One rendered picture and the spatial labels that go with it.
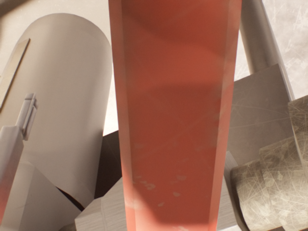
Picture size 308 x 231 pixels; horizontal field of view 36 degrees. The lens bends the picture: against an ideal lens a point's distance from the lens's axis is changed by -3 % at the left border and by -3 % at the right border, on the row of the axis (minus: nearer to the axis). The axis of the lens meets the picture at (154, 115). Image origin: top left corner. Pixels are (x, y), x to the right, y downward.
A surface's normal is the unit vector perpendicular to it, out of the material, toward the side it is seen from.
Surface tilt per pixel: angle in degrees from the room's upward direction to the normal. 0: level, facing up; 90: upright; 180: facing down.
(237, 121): 90
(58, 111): 90
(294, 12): 0
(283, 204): 27
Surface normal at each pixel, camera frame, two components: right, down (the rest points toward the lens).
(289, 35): -0.03, 0.65
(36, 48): -0.22, -0.74
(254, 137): -0.49, -0.67
